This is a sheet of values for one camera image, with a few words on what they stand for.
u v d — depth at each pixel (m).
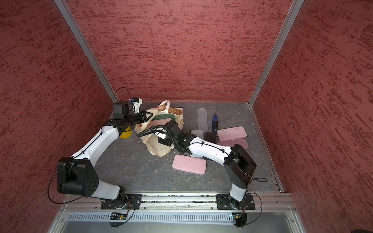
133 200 0.74
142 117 0.74
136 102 0.76
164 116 1.06
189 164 0.85
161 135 0.70
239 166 0.45
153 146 0.87
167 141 0.73
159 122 1.00
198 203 0.76
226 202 0.74
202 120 1.10
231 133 1.00
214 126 1.01
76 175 0.43
